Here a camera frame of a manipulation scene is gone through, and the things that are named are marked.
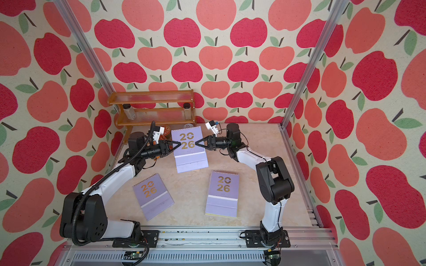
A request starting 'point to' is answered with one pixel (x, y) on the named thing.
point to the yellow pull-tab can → (188, 126)
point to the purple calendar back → (223, 195)
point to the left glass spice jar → (129, 111)
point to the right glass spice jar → (187, 111)
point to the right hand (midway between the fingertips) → (196, 147)
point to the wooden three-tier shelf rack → (128, 118)
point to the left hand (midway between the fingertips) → (180, 148)
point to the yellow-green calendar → (219, 215)
